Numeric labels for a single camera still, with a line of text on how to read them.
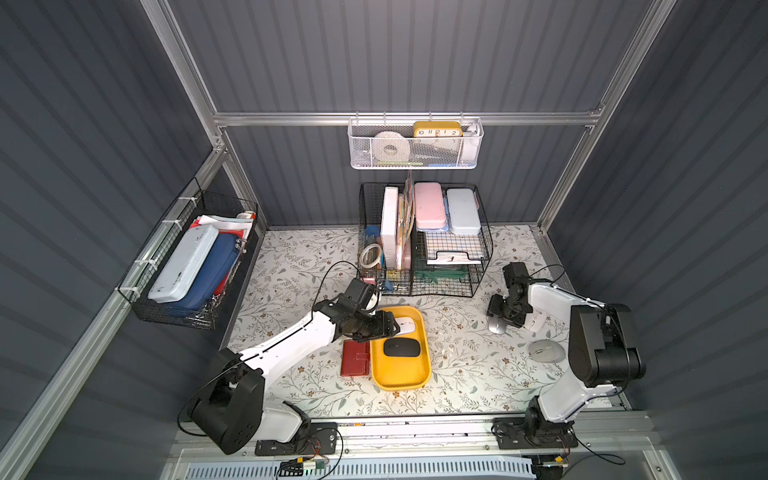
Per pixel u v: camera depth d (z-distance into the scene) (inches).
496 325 35.9
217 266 27.1
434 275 36.5
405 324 35.9
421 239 37.8
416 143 35.6
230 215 33.2
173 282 24.5
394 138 32.5
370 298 27.5
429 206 35.9
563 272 44.0
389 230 33.5
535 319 35.9
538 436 26.7
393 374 32.6
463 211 37.1
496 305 34.6
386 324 29.4
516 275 30.8
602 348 18.7
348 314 24.4
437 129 34.1
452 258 35.3
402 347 34.3
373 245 40.4
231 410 16.2
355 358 33.3
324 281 41.2
